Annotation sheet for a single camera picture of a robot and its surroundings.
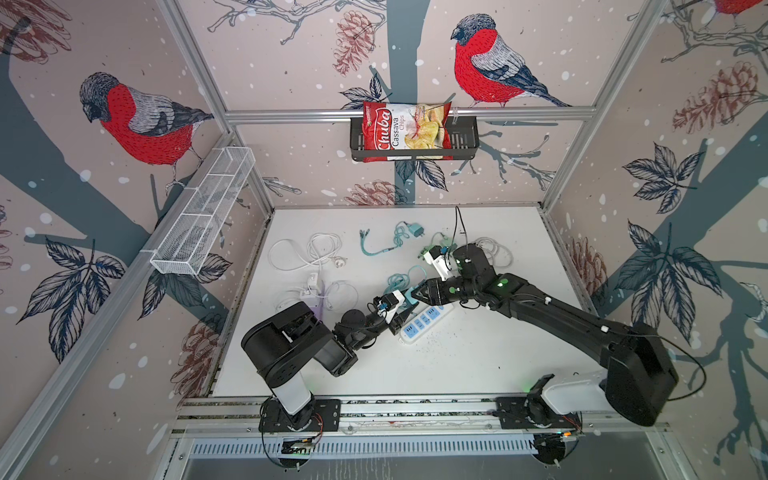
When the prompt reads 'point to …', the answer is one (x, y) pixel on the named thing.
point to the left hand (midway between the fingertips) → (411, 298)
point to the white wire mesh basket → (194, 231)
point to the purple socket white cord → (322, 248)
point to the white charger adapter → (313, 279)
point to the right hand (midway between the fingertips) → (412, 299)
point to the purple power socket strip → (318, 310)
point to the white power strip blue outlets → (424, 322)
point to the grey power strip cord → (497, 254)
